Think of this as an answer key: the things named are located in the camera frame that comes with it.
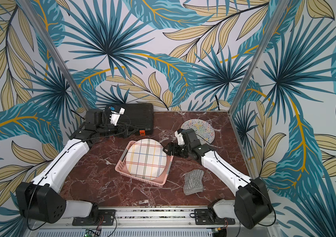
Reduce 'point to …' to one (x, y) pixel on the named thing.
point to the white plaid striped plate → (146, 159)
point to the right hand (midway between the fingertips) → (168, 149)
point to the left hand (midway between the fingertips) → (131, 128)
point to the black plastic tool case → (138, 118)
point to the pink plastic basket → (121, 166)
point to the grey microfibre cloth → (193, 181)
